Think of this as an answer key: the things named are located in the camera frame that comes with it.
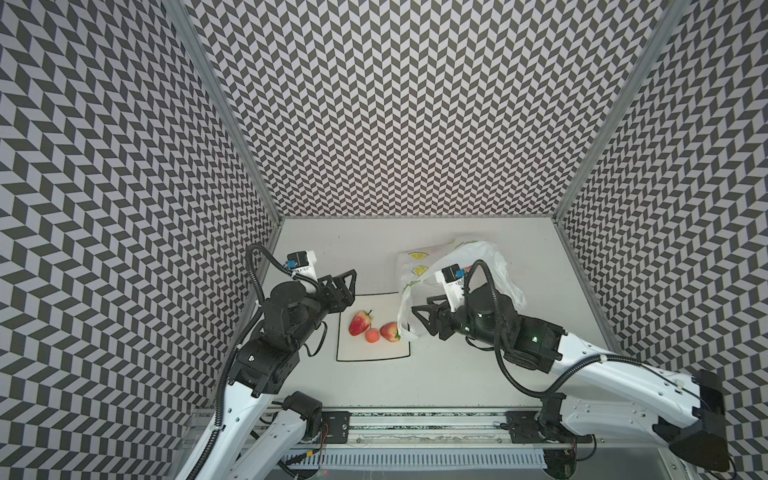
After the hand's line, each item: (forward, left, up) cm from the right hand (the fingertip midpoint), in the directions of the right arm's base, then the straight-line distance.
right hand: (420, 315), depth 68 cm
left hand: (+7, +17, +6) cm, 19 cm away
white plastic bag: (+21, -1, -10) cm, 23 cm away
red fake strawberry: (+7, +17, -18) cm, 25 cm away
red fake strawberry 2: (+3, +8, -16) cm, 18 cm away
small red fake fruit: (+3, +13, -19) cm, 23 cm away
